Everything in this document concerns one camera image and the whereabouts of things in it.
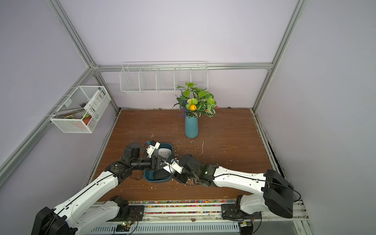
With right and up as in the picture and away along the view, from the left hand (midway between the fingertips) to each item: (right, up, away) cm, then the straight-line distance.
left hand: (168, 163), depth 73 cm
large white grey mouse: (-5, +2, +16) cm, 17 cm away
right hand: (+3, -3, +3) cm, 5 cm away
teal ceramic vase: (+12, +18, +23) cm, 31 cm away
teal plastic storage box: (-14, -9, +13) cm, 21 cm away
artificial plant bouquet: (+14, +31, +1) cm, 34 cm away
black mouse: (-7, -10, +13) cm, 18 cm away
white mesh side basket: (-45, +27, +2) cm, 53 cm away
